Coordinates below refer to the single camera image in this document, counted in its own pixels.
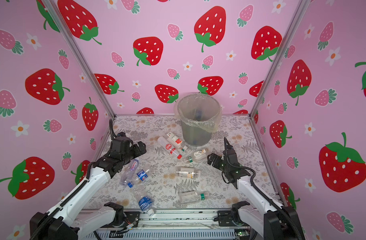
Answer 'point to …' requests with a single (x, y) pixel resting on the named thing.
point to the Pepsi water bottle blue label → (141, 176)
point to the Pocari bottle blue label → (145, 201)
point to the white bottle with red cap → (169, 148)
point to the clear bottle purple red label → (130, 172)
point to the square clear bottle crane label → (199, 155)
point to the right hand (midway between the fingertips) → (213, 158)
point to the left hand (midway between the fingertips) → (139, 146)
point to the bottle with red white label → (174, 139)
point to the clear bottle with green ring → (190, 197)
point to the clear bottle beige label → (188, 172)
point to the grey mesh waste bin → (199, 114)
